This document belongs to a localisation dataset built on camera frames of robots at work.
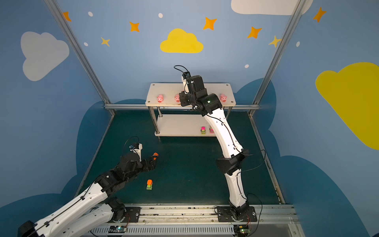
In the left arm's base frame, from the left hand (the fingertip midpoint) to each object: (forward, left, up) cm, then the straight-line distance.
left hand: (153, 158), depth 78 cm
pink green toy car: (+25, -29, -6) cm, 38 cm away
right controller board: (-30, -46, -16) cm, 57 cm away
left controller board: (-30, +15, -15) cm, 37 cm away
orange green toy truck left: (-10, +3, -13) cm, 16 cm away
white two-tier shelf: (+30, -14, -7) cm, 34 cm away
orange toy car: (+9, +3, -15) cm, 17 cm away
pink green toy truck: (+24, -35, -7) cm, 43 cm away
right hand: (+25, -17, +25) cm, 39 cm away
